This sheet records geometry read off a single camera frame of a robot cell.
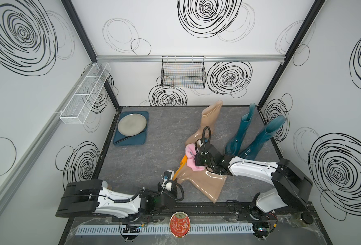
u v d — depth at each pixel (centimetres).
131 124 109
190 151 85
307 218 67
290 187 41
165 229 64
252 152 89
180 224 68
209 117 83
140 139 103
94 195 49
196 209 77
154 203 61
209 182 83
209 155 65
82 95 72
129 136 102
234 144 93
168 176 68
